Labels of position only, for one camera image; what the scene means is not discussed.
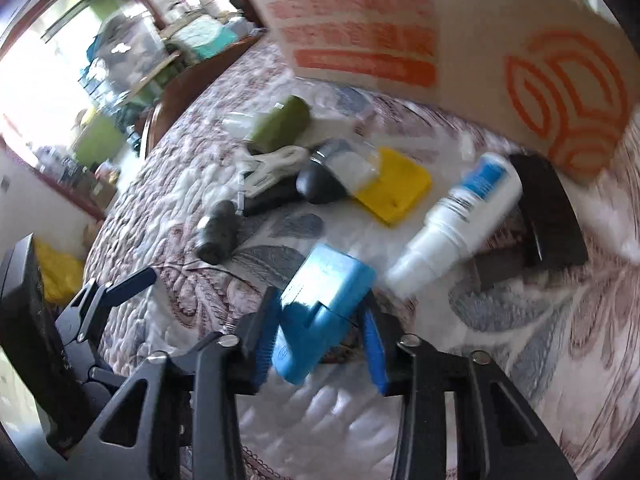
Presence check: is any blue plastic box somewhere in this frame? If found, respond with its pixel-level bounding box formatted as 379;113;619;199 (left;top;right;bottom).
272;244;376;385

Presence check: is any black rectangular case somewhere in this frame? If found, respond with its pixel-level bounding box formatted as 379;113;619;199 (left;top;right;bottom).
509;154;588;271

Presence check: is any yellow plastic bag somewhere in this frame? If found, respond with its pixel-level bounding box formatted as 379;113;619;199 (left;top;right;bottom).
34;238;84;307

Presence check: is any dark grey rolled sock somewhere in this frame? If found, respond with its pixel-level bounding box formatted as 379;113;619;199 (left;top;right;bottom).
195;200;240;266

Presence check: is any white spray bottle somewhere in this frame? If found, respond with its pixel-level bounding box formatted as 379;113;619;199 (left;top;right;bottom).
384;153;522;300

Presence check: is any paisley quilted bedspread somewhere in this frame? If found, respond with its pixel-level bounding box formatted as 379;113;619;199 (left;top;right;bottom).
81;34;640;480

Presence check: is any yellow flat box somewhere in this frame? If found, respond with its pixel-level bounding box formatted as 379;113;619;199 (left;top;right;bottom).
355;148;432;226

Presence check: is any black flat wallet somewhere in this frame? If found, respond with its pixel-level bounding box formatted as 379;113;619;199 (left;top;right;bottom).
243;177;304;217

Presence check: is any white plastic clip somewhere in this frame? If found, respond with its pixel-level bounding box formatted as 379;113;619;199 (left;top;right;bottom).
235;145;310;198

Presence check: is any black round compact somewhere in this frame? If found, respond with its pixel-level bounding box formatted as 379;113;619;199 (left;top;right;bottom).
296;160;348;205

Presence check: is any olive green roll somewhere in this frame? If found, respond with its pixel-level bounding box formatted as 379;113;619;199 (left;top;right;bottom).
247;96;311;154

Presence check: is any orange printed cardboard box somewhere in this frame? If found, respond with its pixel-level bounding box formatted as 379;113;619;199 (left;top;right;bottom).
252;0;639;183

